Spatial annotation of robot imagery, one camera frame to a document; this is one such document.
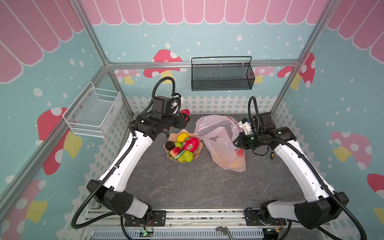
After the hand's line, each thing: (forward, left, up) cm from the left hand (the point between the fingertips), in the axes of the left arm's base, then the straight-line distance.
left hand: (184, 119), depth 73 cm
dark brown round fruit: (+2, +11, -26) cm, 28 cm away
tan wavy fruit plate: (+9, +10, -28) cm, 31 cm away
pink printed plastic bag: (+2, -19, -13) cm, 23 cm away
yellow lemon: (+9, +4, -27) cm, 28 cm away
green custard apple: (-8, -1, -23) cm, 24 cm away
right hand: (-8, -24, -8) cm, 26 cm away
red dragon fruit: (+1, -3, -23) cm, 23 cm away
